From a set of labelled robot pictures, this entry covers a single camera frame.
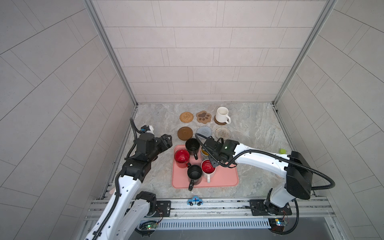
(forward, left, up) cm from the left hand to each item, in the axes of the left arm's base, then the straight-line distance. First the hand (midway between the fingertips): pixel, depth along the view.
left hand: (170, 136), depth 75 cm
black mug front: (-13, -12, -18) cm, 26 cm away
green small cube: (+2, -66, -20) cm, 69 cm away
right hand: (-8, -23, -14) cm, 28 cm away
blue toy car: (-25, -13, -18) cm, 34 cm away
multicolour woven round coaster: (+15, -30, -20) cm, 39 cm away
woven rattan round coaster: (+28, -5, -20) cm, 35 cm away
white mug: (+24, -30, -13) cm, 40 cm away
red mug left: (-4, -4, -19) cm, 20 cm away
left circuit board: (-36, +6, -16) cm, 40 cm away
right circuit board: (-35, -51, -20) cm, 65 cm away
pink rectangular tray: (-14, -28, -18) cm, 36 cm away
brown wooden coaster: (+23, -28, -20) cm, 42 cm away
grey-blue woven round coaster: (+16, -19, -20) cm, 31 cm away
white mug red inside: (-12, -19, -13) cm, 26 cm away
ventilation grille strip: (-34, -39, -19) cm, 56 cm away
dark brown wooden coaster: (+15, -5, -20) cm, 26 cm away
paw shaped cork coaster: (+28, -18, -20) cm, 39 cm away
